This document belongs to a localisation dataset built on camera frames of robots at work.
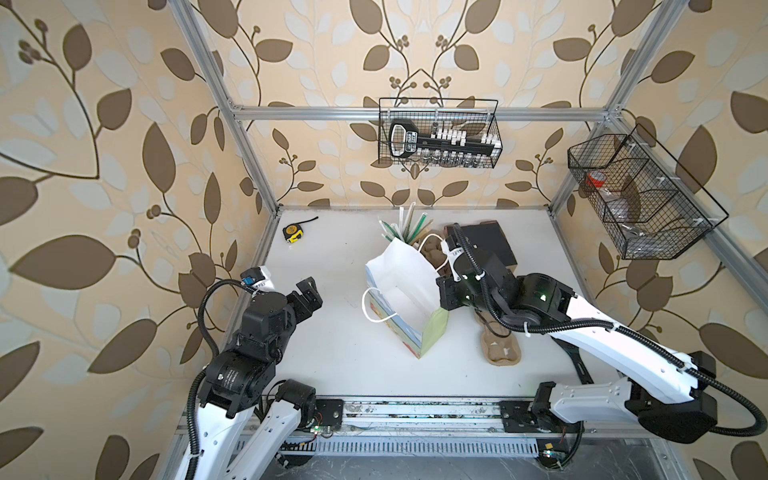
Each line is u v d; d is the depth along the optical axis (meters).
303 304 0.58
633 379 0.41
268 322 0.46
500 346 0.86
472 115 0.91
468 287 0.49
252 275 0.55
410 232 0.99
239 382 0.42
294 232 1.10
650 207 0.73
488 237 1.09
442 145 0.83
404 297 0.91
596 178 0.88
